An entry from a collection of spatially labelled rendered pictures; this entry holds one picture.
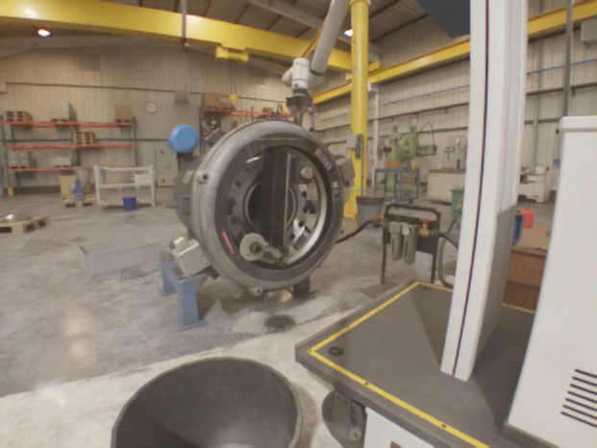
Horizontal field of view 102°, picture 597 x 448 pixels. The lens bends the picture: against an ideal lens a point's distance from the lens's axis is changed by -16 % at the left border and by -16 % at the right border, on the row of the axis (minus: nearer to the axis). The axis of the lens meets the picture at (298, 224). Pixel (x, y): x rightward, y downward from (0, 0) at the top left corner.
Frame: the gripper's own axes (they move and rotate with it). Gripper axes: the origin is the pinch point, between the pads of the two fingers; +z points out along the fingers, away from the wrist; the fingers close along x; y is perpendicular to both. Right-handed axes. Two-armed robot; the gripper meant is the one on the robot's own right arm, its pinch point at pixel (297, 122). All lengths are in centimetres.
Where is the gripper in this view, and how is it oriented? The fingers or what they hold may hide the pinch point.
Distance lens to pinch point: 158.7
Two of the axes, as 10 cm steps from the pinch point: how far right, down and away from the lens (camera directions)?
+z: -0.6, 9.9, 1.4
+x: 8.8, 1.2, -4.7
